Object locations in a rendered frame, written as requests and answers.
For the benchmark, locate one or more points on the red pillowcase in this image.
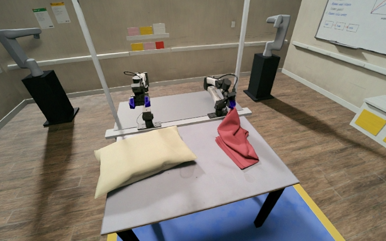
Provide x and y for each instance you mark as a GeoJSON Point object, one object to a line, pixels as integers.
{"type": "Point", "coordinates": [233, 141]}

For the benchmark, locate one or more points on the cream pillow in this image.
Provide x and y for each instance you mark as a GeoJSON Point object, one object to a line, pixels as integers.
{"type": "Point", "coordinates": [138, 157]}

